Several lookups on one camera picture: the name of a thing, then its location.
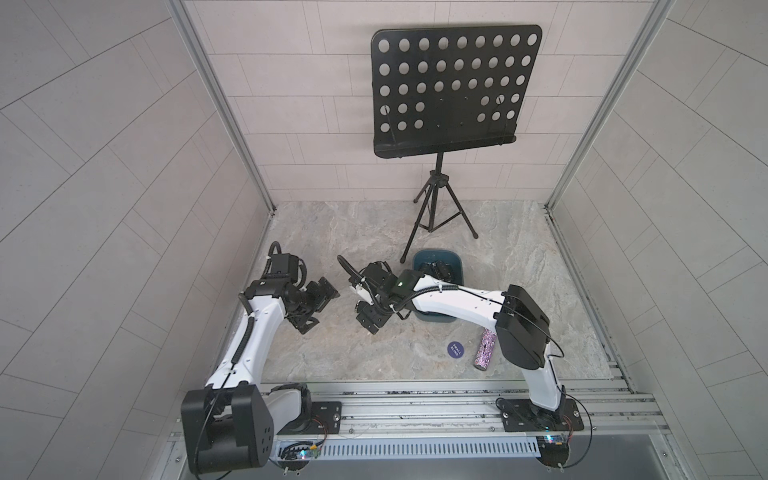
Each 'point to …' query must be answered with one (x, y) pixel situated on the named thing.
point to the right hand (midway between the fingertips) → (372, 314)
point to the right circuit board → (554, 450)
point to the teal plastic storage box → (452, 257)
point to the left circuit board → (295, 456)
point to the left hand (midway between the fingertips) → (335, 298)
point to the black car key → (442, 270)
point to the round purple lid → (455, 349)
